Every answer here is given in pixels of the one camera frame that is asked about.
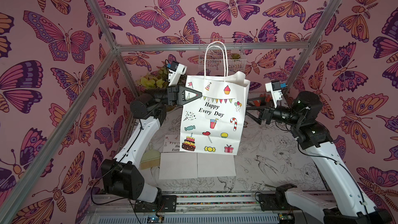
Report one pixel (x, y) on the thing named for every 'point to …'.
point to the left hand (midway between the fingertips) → (201, 102)
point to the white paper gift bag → (175, 164)
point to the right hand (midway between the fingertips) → (247, 105)
